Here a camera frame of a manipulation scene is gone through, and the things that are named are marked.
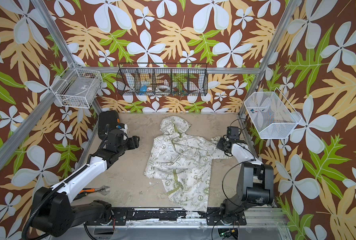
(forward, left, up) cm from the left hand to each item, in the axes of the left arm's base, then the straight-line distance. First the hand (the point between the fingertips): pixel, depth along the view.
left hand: (135, 136), depth 86 cm
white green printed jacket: (-14, -27, -9) cm, 31 cm away
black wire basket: (+37, -13, +14) cm, 41 cm away
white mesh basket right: (+8, -79, +10) cm, 80 cm away
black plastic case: (+25, +29, -14) cm, 41 cm away
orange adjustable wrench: (-25, +17, -16) cm, 34 cm away
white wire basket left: (+22, +33, +18) cm, 44 cm away
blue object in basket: (+29, -3, +12) cm, 31 cm away
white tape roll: (+33, -16, +10) cm, 38 cm away
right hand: (+1, -53, -10) cm, 53 cm away
